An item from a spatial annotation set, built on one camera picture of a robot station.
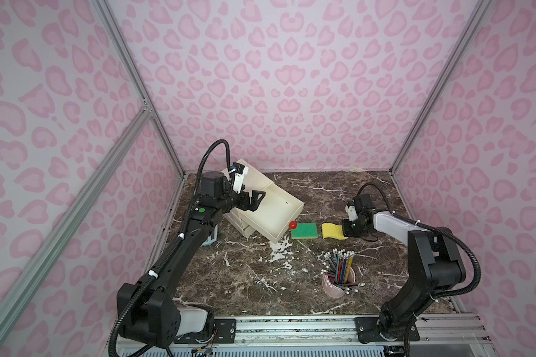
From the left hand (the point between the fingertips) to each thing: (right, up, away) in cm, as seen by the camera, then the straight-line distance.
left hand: (255, 188), depth 78 cm
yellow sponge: (+32, -18, +18) cm, 40 cm away
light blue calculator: (-20, -21, +14) cm, 33 cm away
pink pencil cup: (+26, -34, -5) cm, 43 cm away
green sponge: (+20, -18, +17) cm, 32 cm away
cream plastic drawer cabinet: (-1, +3, +11) cm, 12 cm away
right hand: (+37, -18, +18) cm, 45 cm away
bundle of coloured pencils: (+28, -26, -2) cm, 38 cm away
